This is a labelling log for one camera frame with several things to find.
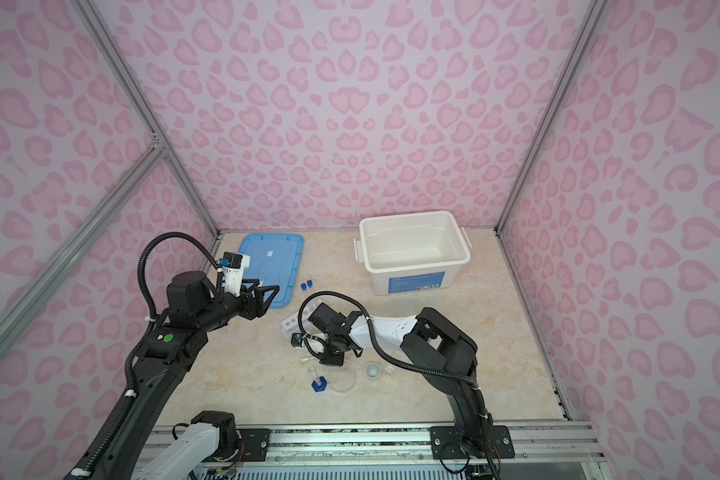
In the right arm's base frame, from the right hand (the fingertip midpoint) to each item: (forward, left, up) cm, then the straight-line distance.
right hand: (326, 348), depth 89 cm
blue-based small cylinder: (-10, 0, 0) cm, 10 cm away
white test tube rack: (+6, +11, +3) cm, 13 cm away
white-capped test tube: (-3, +5, 0) cm, 6 cm away
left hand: (+6, +12, +26) cm, 29 cm away
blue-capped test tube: (+13, +4, +15) cm, 20 cm away
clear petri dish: (-9, -5, -1) cm, 10 cm away
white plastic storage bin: (+38, -27, -2) cm, 47 cm away
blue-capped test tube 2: (+12, +6, +14) cm, 20 cm away
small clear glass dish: (-5, -19, -1) cm, 19 cm away
